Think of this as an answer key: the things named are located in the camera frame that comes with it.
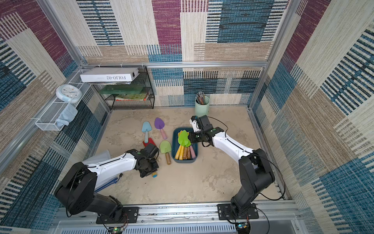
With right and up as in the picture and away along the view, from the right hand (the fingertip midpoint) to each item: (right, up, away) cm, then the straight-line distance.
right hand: (189, 135), depth 89 cm
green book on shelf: (-42, +29, +5) cm, 52 cm away
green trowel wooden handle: (-15, -9, +8) cm, 19 cm away
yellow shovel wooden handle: (0, -11, +3) cm, 12 cm away
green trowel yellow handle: (-4, -4, +8) cm, 10 cm away
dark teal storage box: (-9, -8, +8) cm, 14 cm away
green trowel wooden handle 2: (-2, -11, +2) cm, 12 cm away
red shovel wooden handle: (-26, -5, +10) cm, 28 cm away
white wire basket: (-64, +10, -18) cm, 68 cm away
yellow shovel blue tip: (-20, -22, -6) cm, 30 cm away
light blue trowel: (-31, +4, +20) cm, 37 cm away
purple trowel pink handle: (-22, +6, +20) cm, 30 cm away
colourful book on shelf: (-38, +25, +11) cm, 47 cm away
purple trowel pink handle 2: (+3, -12, 0) cm, 13 cm away
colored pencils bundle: (+8, +25, +16) cm, 31 cm away
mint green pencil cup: (+10, +17, +18) cm, 26 cm away
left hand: (-19, -20, -1) cm, 28 cm away
